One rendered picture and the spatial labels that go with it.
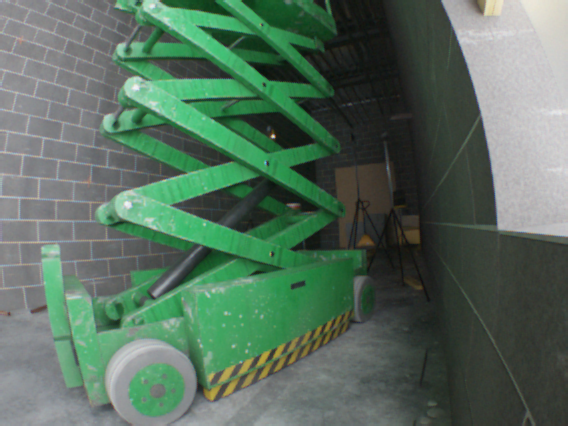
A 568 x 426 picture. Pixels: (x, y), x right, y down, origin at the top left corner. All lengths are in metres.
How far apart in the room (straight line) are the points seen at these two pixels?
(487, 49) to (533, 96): 0.12
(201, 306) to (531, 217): 0.90
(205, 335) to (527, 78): 1.08
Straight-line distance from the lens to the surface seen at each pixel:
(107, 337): 0.96
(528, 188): 0.53
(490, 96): 0.56
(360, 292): 1.75
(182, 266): 1.29
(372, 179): 8.49
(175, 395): 0.99
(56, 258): 1.02
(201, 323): 0.95
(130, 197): 1.00
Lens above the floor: 0.63
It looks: 3 degrees up
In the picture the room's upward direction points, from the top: 3 degrees counter-clockwise
